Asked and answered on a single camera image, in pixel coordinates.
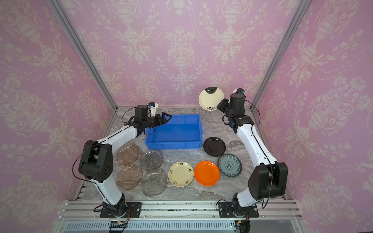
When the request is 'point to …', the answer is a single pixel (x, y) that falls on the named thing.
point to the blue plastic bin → (181, 132)
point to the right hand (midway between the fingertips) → (221, 100)
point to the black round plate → (214, 146)
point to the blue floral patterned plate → (229, 165)
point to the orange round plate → (207, 173)
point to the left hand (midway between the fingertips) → (168, 118)
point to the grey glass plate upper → (151, 160)
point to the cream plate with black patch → (210, 97)
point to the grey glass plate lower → (154, 182)
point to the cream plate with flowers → (180, 174)
